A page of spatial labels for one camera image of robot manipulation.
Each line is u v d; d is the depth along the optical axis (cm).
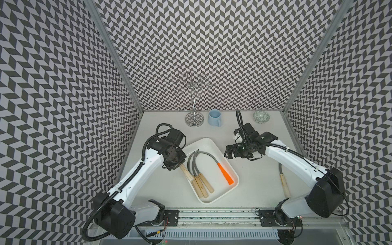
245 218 75
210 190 81
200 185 81
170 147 54
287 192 80
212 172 89
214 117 108
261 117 112
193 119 130
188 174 71
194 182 83
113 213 37
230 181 85
